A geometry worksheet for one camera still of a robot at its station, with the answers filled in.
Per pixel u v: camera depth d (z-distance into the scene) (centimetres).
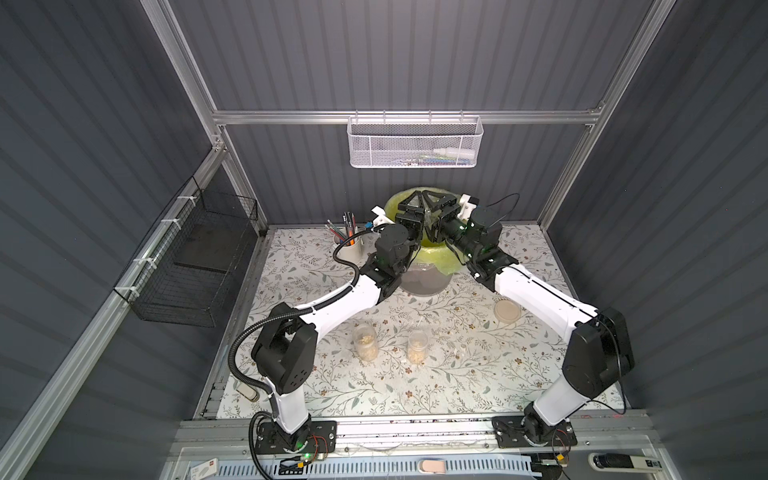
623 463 66
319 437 72
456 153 93
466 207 73
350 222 102
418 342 85
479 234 59
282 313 49
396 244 59
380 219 73
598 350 45
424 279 96
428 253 77
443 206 68
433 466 67
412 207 69
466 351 89
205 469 69
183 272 72
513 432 73
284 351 46
